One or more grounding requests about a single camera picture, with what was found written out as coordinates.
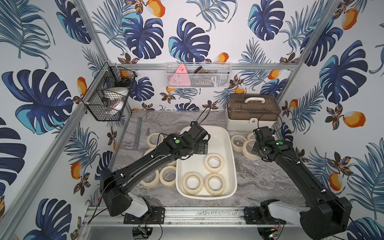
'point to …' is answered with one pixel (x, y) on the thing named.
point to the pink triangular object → (180, 78)
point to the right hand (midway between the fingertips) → (261, 149)
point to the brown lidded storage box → (245, 106)
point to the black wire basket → (110, 76)
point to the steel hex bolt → (148, 132)
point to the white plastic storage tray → (219, 142)
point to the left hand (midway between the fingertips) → (200, 143)
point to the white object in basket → (115, 97)
